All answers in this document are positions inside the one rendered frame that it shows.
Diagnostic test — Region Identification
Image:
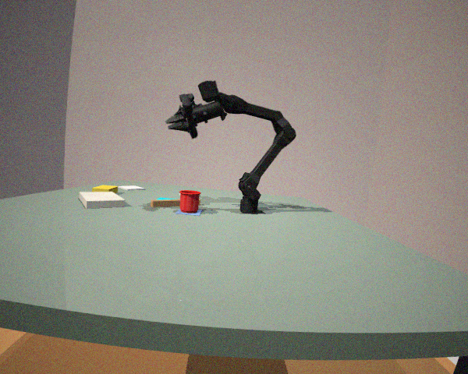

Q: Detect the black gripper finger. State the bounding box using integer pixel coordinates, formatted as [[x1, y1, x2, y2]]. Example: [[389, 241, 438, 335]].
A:
[[167, 122, 190, 133], [166, 105, 186, 123]]

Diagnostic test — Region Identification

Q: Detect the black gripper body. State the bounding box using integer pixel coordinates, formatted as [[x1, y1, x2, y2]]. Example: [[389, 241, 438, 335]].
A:
[[179, 94, 210, 139]]

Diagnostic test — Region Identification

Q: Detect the orange flat bar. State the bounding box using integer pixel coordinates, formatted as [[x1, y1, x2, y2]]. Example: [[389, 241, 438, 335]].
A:
[[151, 199, 180, 208]]

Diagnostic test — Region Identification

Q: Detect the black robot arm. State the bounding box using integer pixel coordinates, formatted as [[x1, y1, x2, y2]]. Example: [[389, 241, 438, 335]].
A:
[[198, 80, 296, 214]]

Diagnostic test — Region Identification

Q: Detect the yellow rectangular block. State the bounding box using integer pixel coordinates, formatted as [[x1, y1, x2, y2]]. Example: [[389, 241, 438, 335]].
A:
[[92, 185, 118, 194]]

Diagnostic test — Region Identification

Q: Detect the red cup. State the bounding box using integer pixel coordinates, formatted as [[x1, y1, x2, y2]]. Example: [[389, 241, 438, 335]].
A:
[[179, 190, 200, 213]]

